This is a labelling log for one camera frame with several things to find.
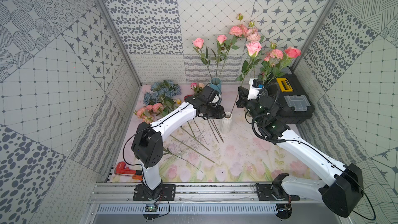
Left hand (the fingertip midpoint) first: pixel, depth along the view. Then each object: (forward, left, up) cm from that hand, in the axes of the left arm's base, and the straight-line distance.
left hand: (228, 117), depth 80 cm
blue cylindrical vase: (+25, +6, +1) cm, 25 cm away
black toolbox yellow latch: (+10, -39, -1) cm, 41 cm away
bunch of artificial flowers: (+28, +45, -15) cm, 55 cm away
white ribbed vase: (0, 0, -5) cm, 5 cm away
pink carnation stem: (-13, +33, -18) cm, 39 cm away
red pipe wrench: (-22, +56, -17) cm, 62 cm away
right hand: (+7, -4, +14) cm, 16 cm away
